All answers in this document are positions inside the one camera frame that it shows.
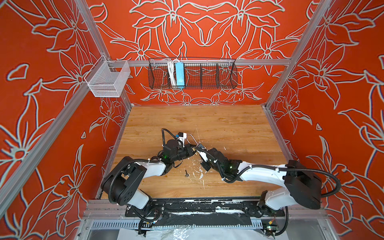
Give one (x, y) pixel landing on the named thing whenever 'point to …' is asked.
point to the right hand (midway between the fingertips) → (198, 154)
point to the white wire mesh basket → (104, 83)
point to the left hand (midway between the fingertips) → (200, 147)
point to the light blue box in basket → (180, 78)
